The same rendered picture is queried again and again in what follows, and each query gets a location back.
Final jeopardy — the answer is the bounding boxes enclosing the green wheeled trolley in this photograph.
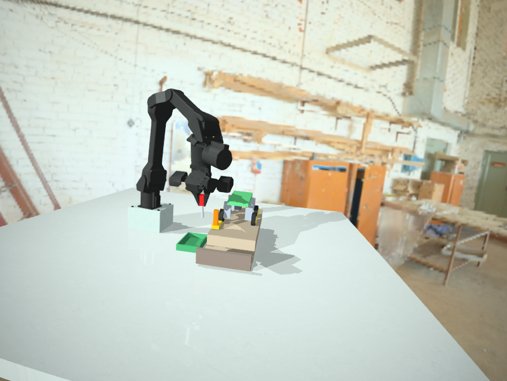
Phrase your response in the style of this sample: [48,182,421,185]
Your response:
[218,190,259,226]

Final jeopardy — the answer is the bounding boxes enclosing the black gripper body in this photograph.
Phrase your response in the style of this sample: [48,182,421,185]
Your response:
[168,160,234,193]

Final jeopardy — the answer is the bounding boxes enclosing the tan sloped ramp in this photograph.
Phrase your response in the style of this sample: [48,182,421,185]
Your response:
[196,206,263,272]

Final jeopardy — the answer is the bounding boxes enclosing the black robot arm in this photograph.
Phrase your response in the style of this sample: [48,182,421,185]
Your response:
[136,88,233,210]

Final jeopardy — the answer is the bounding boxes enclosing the red-headed pin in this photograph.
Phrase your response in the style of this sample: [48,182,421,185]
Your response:
[199,194,204,218]

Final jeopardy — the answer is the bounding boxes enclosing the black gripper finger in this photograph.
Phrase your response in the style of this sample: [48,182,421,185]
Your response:
[203,186,217,206]
[191,191,200,206]

